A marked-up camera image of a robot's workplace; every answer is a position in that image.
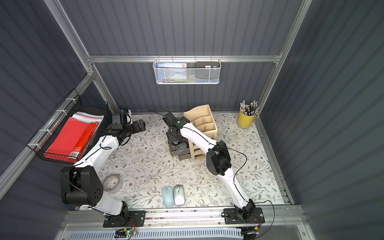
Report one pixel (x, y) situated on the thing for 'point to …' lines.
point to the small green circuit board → (123, 233)
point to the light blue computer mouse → (168, 197)
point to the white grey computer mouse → (179, 195)
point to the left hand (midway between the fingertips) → (138, 124)
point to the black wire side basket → (74, 102)
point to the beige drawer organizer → (202, 118)
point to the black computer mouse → (181, 146)
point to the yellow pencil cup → (244, 121)
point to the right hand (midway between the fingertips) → (174, 138)
